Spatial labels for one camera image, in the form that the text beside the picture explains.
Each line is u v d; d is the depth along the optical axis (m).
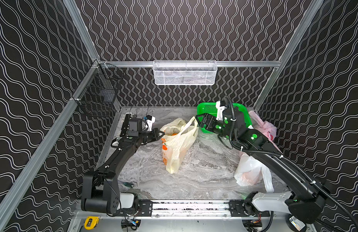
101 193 0.42
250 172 0.76
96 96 0.95
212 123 0.59
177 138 0.72
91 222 0.70
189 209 0.76
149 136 0.73
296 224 0.69
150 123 0.77
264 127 0.89
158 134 0.81
